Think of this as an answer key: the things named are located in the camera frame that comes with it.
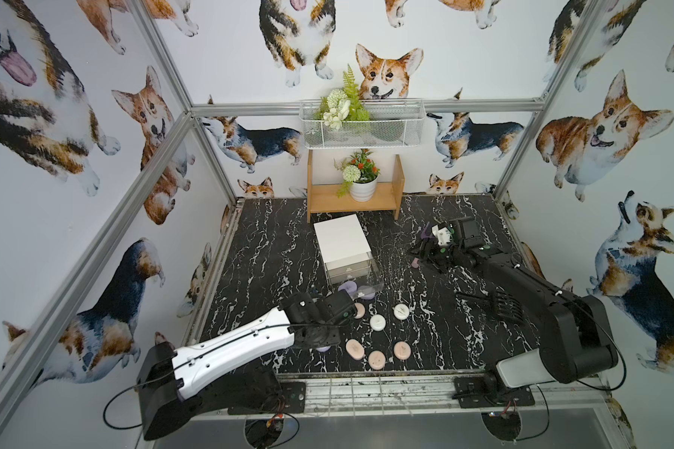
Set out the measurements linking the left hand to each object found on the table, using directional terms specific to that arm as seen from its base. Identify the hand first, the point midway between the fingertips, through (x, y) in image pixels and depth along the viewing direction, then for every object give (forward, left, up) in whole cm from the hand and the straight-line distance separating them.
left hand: (331, 330), depth 75 cm
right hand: (+23, -26, +5) cm, 35 cm away
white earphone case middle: (+5, -13, -10) cm, 17 cm away
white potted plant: (+52, -9, +9) cm, 53 cm away
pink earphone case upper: (+9, -8, -10) cm, 16 cm away
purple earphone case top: (+13, -10, -4) cm, 17 cm away
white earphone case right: (+9, -21, -9) cm, 24 cm away
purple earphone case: (+12, -5, +1) cm, 13 cm away
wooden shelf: (+53, +5, -4) cm, 53 cm away
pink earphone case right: (-3, -20, -9) cm, 22 cm away
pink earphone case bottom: (-5, -12, -8) cm, 16 cm away
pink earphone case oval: (-3, -6, -9) cm, 11 cm away
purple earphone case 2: (-5, +2, 0) cm, 5 cm away
